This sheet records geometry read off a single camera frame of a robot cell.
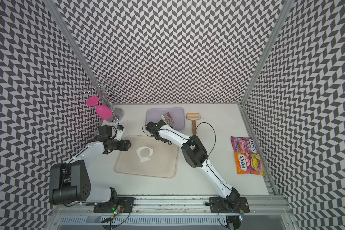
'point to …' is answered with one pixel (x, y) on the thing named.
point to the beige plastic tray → (164, 162)
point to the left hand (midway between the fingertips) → (124, 144)
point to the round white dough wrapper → (163, 118)
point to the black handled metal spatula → (168, 120)
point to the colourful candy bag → (248, 160)
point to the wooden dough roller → (193, 117)
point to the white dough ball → (143, 158)
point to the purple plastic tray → (177, 114)
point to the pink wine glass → (102, 111)
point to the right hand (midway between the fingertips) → (175, 134)
